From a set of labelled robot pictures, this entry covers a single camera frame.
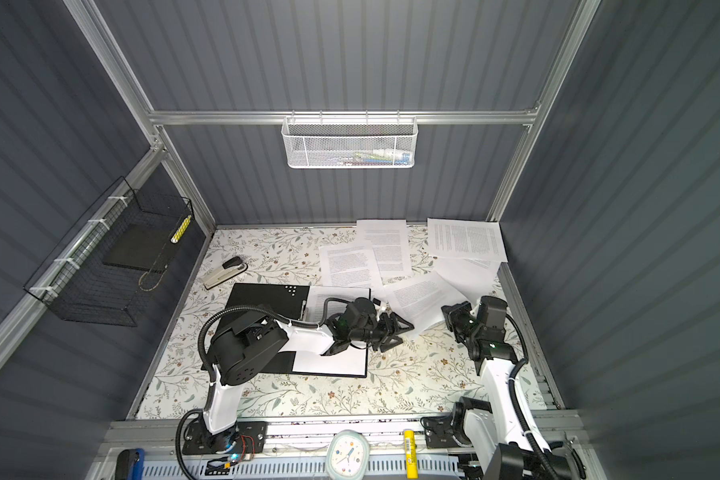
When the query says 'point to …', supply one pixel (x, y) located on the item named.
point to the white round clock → (348, 456)
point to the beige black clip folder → (304, 304)
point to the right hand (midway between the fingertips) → (446, 307)
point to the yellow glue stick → (410, 448)
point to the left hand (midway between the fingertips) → (413, 332)
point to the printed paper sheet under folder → (349, 266)
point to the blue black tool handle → (130, 464)
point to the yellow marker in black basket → (181, 230)
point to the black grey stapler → (230, 269)
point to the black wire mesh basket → (103, 271)
